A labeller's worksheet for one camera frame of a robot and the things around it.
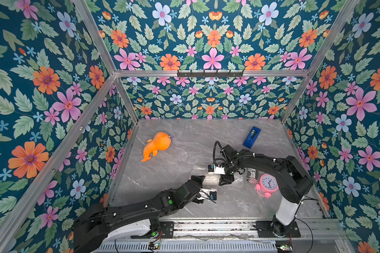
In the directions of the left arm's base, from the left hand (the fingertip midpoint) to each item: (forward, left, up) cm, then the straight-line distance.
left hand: (205, 181), depth 79 cm
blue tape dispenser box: (+30, -34, -6) cm, 46 cm away
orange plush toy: (+30, +25, -4) cm, 40 cm away
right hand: (+7, -12, -10) cm, 17 cm away
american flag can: (+4, -27, -8) cm, 29 cm away
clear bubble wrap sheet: (-1, -17, -9) cm, 19 cm away
